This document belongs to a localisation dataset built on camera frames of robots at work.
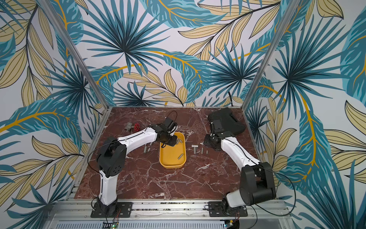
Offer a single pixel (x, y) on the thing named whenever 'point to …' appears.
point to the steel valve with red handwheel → (137, 126)
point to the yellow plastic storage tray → (173, 157)
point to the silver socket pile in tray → (178, 140)
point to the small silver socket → (150, 143)
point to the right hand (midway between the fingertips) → (208, 141)
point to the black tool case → (223, 119)
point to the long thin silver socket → (194, 150)
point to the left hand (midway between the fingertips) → (173, 143)
